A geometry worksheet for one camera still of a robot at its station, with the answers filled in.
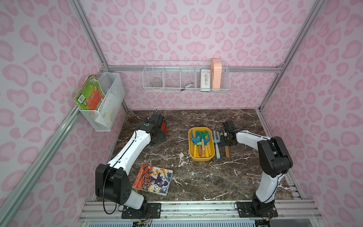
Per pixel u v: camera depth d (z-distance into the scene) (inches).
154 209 29.1
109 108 33.4
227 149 37.4
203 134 39.8
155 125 23.5
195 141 38.5
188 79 38.7
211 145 38.2
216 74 33.0
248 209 28.5
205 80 35.7
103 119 32.1
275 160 19.8
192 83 38.6
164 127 39.8
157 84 38.2
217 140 39.3
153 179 32.4
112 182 16.4
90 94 28.3
